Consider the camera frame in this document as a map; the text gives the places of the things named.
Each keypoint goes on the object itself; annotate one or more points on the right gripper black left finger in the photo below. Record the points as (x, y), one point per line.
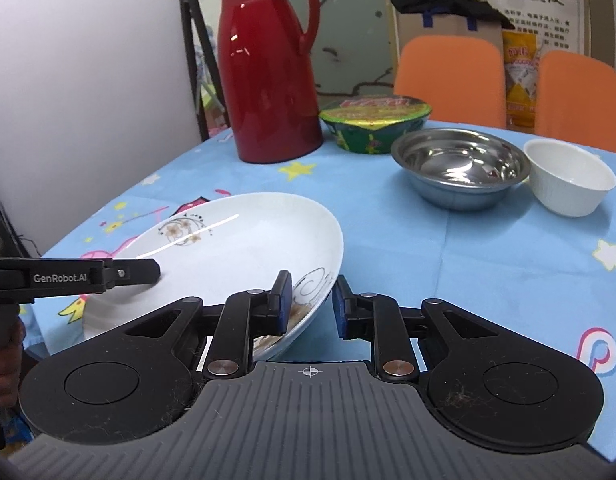
(246, 316)

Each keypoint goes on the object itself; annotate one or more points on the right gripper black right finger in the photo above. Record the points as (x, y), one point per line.
(376, 319)

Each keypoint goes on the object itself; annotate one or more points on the white floral ceramic plate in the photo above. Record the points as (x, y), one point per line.
(216, 249)

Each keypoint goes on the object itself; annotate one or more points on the white ceramic bowl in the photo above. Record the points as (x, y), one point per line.
(566, 179)

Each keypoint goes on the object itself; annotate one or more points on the person's left hand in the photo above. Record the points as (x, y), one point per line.
(11, 365)

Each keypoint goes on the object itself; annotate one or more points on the stainless steel bowl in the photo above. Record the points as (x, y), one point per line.
(460, 169)

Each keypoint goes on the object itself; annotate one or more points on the green instant noodle bowl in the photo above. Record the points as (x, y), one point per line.
(371, 124)

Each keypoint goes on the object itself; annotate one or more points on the blue patterned tablecloth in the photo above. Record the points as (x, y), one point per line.
(550, 278)

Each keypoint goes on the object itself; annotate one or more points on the red thermos jug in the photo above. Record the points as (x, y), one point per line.
(267, 78)

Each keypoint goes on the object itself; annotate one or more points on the left orange chair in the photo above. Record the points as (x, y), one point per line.
(461, 78)

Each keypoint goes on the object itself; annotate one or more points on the orange chair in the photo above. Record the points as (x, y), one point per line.
(576, 100)
(461, 78)

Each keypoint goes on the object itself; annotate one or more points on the black metal stand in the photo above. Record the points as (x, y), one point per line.
(201, 64)

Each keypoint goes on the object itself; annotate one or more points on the right orange chair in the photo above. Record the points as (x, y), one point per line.
(576, 100)

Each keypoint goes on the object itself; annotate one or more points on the yellow snack bag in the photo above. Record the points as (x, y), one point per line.
(521, 53)

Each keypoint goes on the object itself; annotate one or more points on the black cloth on box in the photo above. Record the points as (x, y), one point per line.
(474, 11)

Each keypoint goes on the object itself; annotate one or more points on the cardboard box with blue handles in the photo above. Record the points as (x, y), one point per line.
(410, 26)

